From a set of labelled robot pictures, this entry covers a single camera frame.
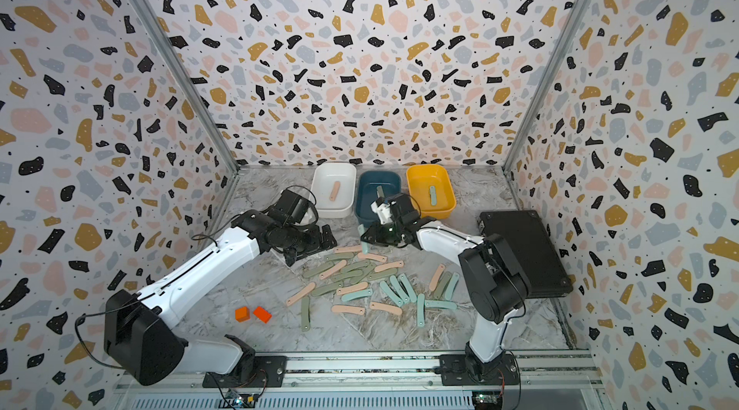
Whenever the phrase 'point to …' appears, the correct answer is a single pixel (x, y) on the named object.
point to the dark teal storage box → (367, 193)
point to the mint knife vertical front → (420, 310)
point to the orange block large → (262, 314)
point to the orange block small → (242, 314)
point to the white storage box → (324, 174)
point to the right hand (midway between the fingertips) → (364, 237)
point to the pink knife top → (347, 248)
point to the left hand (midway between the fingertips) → (328, 246)
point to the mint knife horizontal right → (441, 304)
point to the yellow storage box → (421, 176)
